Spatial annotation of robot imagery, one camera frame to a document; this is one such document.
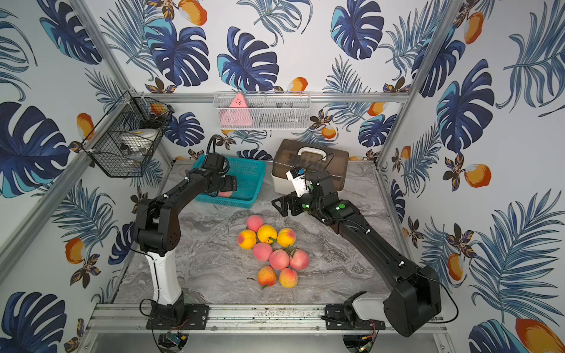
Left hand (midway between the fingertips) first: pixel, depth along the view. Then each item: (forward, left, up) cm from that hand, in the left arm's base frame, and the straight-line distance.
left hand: (226, 181), depth 99 cm
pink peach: (-5, 0, -3) cm, 6 cm away
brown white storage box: (+8, -37, +11) cm, 40 cm away
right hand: (-16, -27, +14) cm, 34 cm away
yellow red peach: (-23, -29, -5) cm, 37 cm away
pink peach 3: (-32, -26, -4) cm, 42 cm away
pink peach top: (-17, -15, -5) cm, 23 cm away
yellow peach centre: (-21, -20, -5) cm, 29 cm away
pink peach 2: (-29, -20, -6) cm, 36 cm away
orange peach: (-38, -22, -5) cm, 45 cm away
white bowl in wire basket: (-3, +27, +23) cm, 36 cm away
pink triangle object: (+14, -5, +24) cm, 28 cm away
